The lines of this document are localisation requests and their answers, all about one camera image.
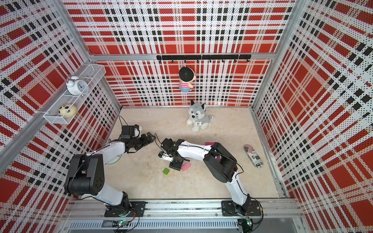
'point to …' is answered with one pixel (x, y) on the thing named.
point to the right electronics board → (246, 224)
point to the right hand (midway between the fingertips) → (180, 162)
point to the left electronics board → (123, 224)
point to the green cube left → (166, 171)
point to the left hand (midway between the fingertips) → (152, 139)
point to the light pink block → (185, 166)
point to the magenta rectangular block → (211, 143)
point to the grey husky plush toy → (198, 119)
